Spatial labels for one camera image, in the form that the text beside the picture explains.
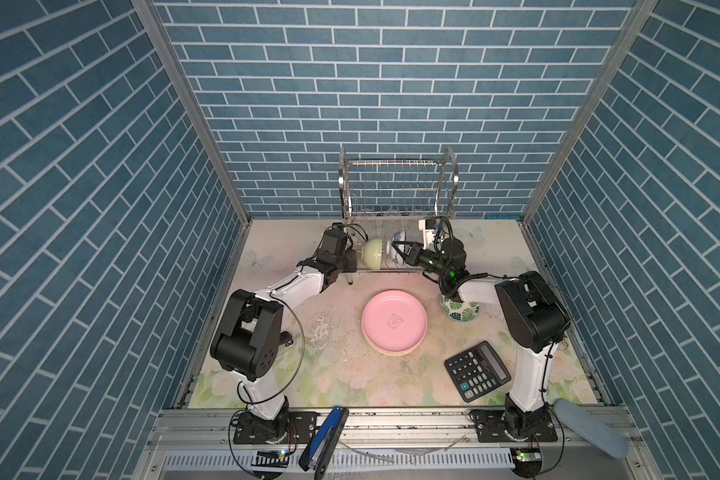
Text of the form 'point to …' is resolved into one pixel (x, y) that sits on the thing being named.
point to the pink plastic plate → (394, 322)
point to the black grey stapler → (285, 338)
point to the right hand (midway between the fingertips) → (392, 241)
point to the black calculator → (476, 371)
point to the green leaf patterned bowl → (459, 311)
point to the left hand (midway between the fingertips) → (350, 254)
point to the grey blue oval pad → (594, 430)
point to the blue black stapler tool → (318, 454)
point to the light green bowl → (372, 251)
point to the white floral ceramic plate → (392, 353)
